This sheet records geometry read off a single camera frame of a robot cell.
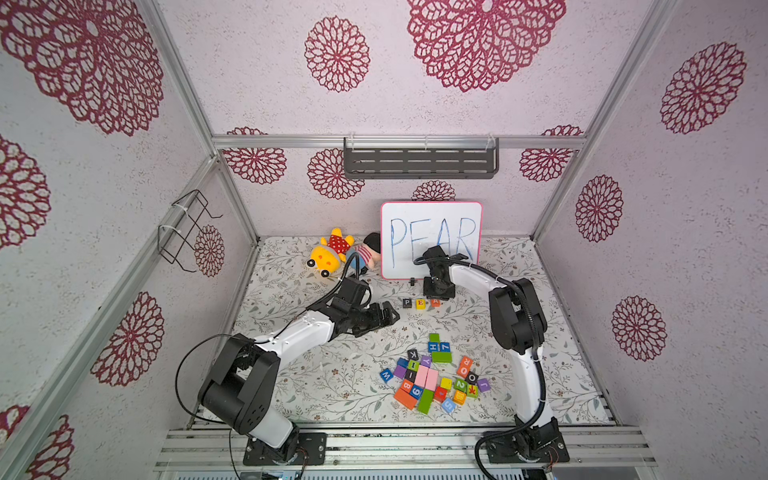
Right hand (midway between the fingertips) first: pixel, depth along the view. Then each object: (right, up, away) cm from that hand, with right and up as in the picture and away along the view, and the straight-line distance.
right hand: (430, 291), depth 104 cm
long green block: (+1, -19, -14) cm, 24 cm away
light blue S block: (+1, -29, -24) cm, 37 cm away
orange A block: (+1, -4, -3) cm, 5 cm away
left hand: (-15, -8, -17) cm, 24 cm away
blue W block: (-15, -23, -18) cm, 33 cm away
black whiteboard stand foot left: (-6, +3, +2) cm, 7 cm away
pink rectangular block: (-4, -23, -20) cm, 31 cm away
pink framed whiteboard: (-8, +21, -3) cm, 23 cm away
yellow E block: (-4, -4, -4) cm, 7 cm away
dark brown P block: (-8, -4, -3) cm, 10 cm away
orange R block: (+7, -21, -16) cm, 27 cm away
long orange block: (-10, -28, -22) cm, 37 cm away
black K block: (-8, -18, -14) cm, 24 cm away
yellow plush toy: (-36, +12, 0) cm, 38 cm away
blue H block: (-1, -16, -14) cm, 21 cm away
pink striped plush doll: (-21, +13, +3) cm, 25 cm away
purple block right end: (+12, -25, -20) cm, 34 cm away
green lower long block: (-5, -28, -22) cm, 36 cm away
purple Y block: (-4, -19, -16) cm, 25 cm away
